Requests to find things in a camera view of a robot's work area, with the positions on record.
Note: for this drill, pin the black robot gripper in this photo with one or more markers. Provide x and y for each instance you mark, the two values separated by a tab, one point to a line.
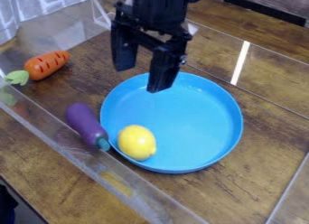
152	23

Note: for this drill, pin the orange toy carrot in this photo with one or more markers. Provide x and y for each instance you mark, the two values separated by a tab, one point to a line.
39	67

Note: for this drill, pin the blue round plastic tray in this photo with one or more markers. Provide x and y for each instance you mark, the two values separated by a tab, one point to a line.
194	119

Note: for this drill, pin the clear acrylic back barrier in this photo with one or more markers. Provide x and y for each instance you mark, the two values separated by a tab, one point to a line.
269	74

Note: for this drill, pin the clear acrylic barrier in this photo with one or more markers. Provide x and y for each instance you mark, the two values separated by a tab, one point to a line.
269	74
153	204

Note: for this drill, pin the yellow toy lemon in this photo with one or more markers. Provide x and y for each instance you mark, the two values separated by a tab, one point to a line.
137	142

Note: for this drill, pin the purple toy eggplant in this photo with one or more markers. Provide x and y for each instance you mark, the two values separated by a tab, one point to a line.
85	123

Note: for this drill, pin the white patterned curtain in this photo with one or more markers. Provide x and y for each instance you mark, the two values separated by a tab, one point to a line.
17	11

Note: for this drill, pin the clear acrylic front barrier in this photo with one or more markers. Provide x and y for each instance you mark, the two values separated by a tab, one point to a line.
153	204

